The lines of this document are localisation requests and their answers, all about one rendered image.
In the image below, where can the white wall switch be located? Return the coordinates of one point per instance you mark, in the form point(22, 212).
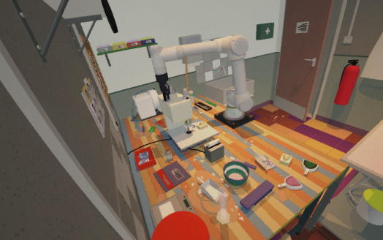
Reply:
point(347, 40)

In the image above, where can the brown door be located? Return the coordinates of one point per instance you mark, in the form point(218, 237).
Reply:
point(299, 80)

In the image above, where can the long purple bar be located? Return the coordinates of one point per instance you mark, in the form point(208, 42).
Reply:
point(256, 194)

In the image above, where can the yellow box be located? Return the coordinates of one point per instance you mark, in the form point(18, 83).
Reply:
point(119, 45)

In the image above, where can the white tray with purple pieces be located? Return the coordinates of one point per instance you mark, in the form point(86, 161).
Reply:
point(264, 161)

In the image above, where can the cream stone cast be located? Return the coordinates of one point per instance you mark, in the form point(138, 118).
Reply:
point(201, 124)

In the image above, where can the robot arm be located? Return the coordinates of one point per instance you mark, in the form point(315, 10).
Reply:
point(236, 74)

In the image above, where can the grey wall box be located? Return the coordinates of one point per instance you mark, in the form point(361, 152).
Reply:
point(190, 39)

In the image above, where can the cream cast block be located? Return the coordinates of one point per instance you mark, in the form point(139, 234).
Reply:
point(285, 159)

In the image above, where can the white bottle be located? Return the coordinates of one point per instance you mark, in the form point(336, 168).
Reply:
point(191, 95)

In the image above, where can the black guide head knob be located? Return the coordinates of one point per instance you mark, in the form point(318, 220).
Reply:
point(188, 130)

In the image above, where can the grey bin with green lid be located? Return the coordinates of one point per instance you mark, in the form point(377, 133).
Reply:
point(372, 206)

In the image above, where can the small clear jar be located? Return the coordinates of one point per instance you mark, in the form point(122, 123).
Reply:
point(169, 155)

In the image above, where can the green wall shelf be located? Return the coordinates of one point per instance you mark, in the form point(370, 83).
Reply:
point(125, 49)

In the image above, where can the beige side table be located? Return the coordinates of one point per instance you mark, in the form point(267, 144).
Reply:
point(366, 152)

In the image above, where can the black base sheet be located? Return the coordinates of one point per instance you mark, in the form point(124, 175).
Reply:
point(221, 119)

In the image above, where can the white boxy machine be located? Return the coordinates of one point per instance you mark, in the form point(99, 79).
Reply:
point(145, 104)

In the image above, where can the grey scale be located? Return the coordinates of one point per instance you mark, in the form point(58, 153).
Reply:
point(172, 206)

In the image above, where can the cork notice board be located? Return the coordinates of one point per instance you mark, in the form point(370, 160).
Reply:
point(97, 72)

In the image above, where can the black flat case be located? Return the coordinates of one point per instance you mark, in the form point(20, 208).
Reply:
point(203, 105)

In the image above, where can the white door sign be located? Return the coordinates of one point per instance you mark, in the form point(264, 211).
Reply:
point(302, 27)

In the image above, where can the cream band saw body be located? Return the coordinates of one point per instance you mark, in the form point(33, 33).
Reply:
point(176, 112)

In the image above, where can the white wall poster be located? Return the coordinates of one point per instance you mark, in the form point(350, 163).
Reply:
point(94, 104)

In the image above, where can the small purple bar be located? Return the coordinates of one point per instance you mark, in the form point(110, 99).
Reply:
point(250, 165)

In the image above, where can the grey box with purple lid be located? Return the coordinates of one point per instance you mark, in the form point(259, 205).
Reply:
point(104, 48)

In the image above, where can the green pen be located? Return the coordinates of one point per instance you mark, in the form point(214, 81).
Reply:
point(211, 103)

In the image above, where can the red tray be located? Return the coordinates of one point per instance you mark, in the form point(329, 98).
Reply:
point(144, 158)

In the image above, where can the grey box with white top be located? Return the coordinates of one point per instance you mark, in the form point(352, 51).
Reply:
point(214, 151)

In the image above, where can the grey bracket wall shelf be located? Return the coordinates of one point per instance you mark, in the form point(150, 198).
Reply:
point(54, 27)

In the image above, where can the white tube on base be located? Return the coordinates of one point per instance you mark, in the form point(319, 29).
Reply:
point(223, 208)

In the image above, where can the red box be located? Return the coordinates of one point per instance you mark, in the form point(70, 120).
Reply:
point(134, 43)

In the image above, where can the red round disc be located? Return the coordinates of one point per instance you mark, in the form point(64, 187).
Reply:
point(181, 227)

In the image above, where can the wooden stick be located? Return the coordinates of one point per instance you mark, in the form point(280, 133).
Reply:
point(187, 74)

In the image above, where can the blue box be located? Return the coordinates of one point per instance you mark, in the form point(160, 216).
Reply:
point(148, 41)

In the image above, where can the green mixing bowl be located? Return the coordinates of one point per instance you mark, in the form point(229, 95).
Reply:
point(236, 173)

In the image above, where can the red fire extinguisher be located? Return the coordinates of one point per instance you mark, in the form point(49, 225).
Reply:
point(347, 84)

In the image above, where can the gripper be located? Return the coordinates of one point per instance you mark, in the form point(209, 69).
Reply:
point(161, 79)

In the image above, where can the red and purple book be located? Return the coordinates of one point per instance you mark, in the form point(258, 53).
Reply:
point(172, 176)

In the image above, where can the green first aid sign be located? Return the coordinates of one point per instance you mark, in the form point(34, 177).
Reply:
point(265, 31)

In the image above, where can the open white box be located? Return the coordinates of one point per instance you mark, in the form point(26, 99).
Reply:
point(211, 189)

